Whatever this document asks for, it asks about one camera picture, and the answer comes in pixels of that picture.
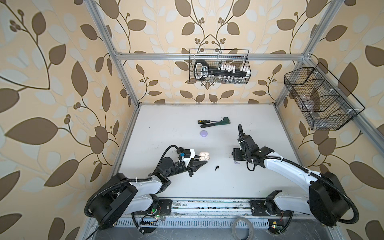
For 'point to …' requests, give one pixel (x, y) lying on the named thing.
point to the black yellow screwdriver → (203, 121)
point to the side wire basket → (324, 102)
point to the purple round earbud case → (203, 133)
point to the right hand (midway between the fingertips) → (238, 154)
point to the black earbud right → (217, 167)
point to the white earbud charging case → (204, 155)
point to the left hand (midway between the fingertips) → (206, 159)
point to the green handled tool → (225, 121)
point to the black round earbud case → (180, 150)
